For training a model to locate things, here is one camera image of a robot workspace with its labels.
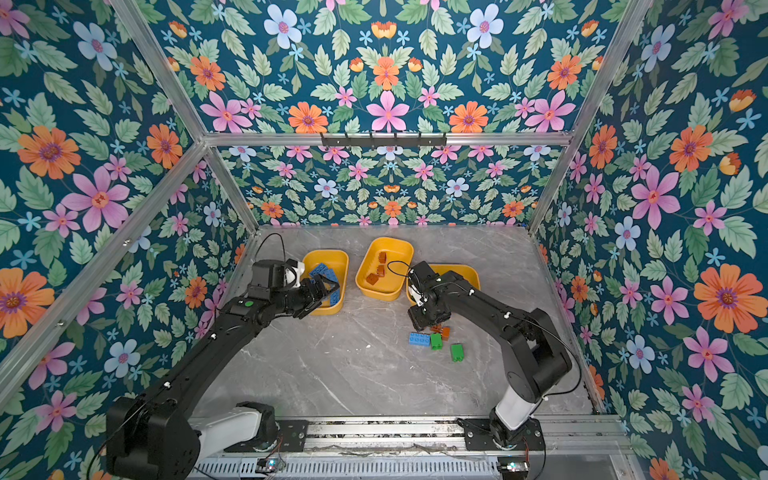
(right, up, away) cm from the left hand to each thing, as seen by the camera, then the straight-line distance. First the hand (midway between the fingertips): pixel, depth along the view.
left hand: (334, 285), depth 78 cm
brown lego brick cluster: (+31, -15, +12) cm, 37 cm away
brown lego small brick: (+10, +7, +32) cm, 34 cm away
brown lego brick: (+10, +3, +28) cm, 30 cm away
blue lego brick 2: (+23, -17, +11) cm, 31 cm away
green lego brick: (+28, -18, +9) cm, 34 cm away
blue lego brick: (-9, +2, +26) cm, 28 cm away
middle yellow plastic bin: (+17, +8, +33) cm, 38 cm away
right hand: (+24, -11, +10) cm, 28 cm away
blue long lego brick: (-13, +2, +25) cm, 28 cm away
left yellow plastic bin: (-8, +4, +30) cm, 31 cm away
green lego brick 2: (+34, -21, +8) cm, 41 cm away
